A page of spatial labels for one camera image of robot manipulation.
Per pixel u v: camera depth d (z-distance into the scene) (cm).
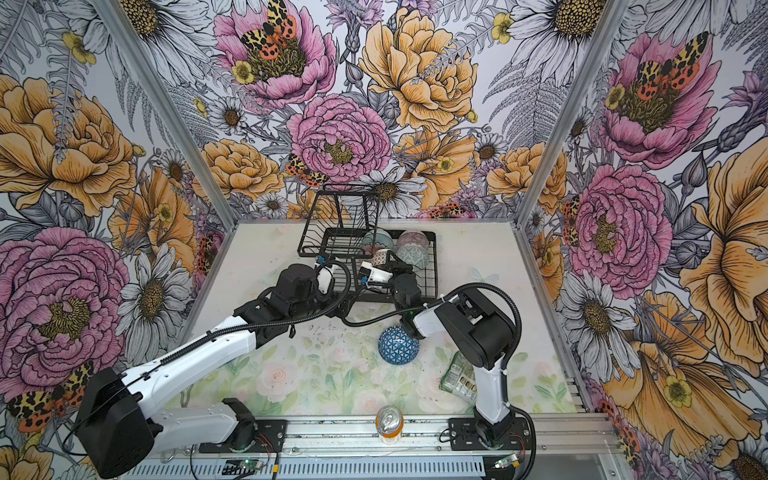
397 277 75
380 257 89
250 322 55
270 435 74
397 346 88
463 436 74
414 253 105
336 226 108
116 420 39
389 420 68
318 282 63
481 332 53
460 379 80
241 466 72
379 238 110
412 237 109
